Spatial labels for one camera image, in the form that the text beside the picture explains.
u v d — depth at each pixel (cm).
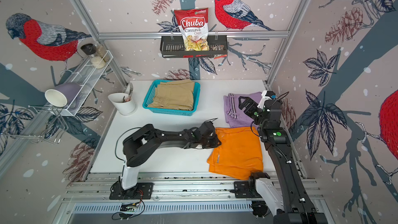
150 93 104
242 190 73
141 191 73
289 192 40
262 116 60
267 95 65
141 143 54
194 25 80
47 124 66
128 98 101
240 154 83
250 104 64
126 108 98
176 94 104
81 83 75
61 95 61
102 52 86
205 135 72
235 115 98
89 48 78
